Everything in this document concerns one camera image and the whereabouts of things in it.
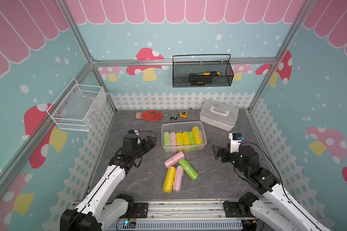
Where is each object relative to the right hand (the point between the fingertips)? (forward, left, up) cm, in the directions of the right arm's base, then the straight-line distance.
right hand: (219, 144), depth 74 cm
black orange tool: (+36, +9, +13) cm, 39 cm away
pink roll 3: (0, +25, -18) cm, 30 cm away
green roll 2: (+14, +12, -17) cm, 25 cm away
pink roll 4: (-12, +22, -19) cm, 31 cm away
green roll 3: (-5, +15, -19) cm, 25 cm away
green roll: (+16, +30, -17) cm, 38 cm away
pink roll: (+18, +25, -18) cm, 36 cm away
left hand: (+4, +36, -6) cm, 37 cm away
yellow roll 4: (-11, +27, -19) cm, 35 cm away
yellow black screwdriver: (+45, +2, +14) cm, 47 cm away
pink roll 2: (+19, +6, -17) cm, 26 cm away
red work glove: (+39, +44, -19) cm, 62 cm away
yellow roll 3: (+14, +9, -15) cm, 22 cm away
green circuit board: (-32, +47, -24) cm, 62 cm away
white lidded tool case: (+31, -8, -11) cm, 34 cm away
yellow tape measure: (+41, +17, -20) cm, 49 cm away
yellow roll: (+15, +21, -17) cm, 31 cm away
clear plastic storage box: (+30, +19, -22) cm, 41 cm away
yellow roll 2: (+15, +16, -18) cm, 28 cm away
